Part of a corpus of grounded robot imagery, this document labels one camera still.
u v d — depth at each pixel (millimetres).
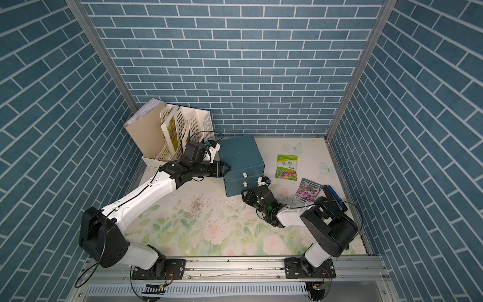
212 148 722
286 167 1054
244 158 824
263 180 840
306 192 959
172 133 961
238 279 733
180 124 994
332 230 467
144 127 889
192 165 615
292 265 747
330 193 937
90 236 431
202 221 867
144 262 611
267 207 698
